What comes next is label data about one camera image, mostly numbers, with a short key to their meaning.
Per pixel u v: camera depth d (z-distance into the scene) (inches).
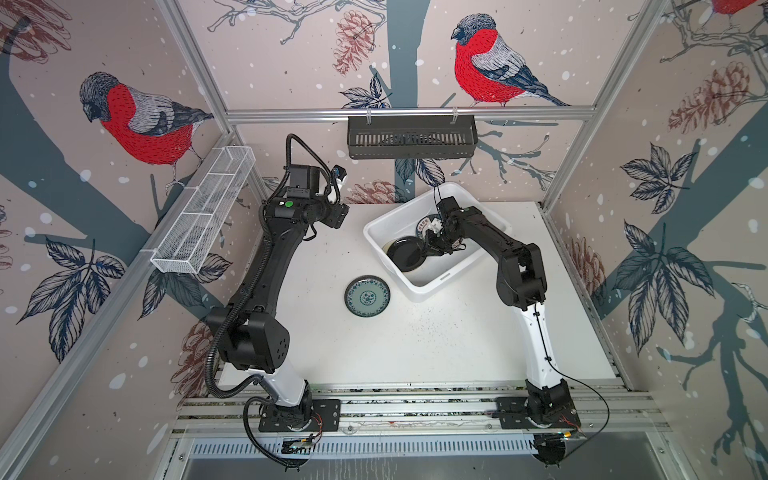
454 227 32.1
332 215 28.7
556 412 26.7
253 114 46.1
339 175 28.0
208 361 15.0
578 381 25.9
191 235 28.7
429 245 36.3
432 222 39.4
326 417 28.8
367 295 37.4
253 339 17.2
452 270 33.6
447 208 34.6
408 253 46.5
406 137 41.6
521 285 24.5
